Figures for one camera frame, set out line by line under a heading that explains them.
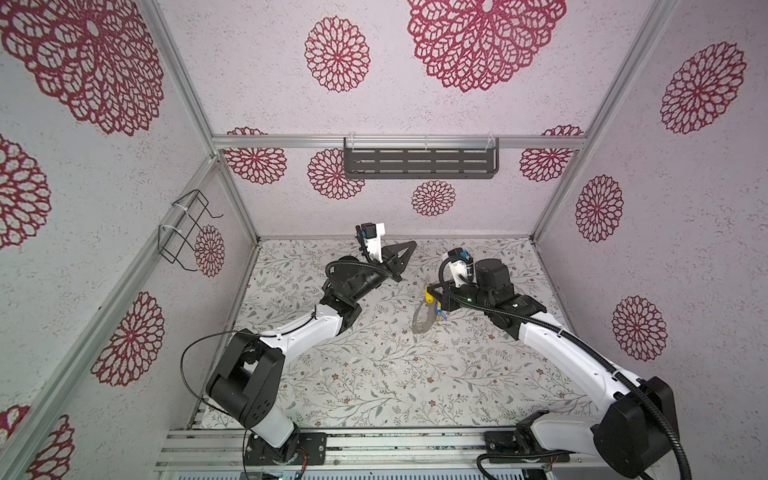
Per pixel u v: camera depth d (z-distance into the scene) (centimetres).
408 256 72
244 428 44
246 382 44
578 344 48
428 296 78
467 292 69
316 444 75
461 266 70
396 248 70
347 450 75
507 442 73
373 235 66
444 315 96
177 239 75
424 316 85
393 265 65
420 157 96
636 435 40
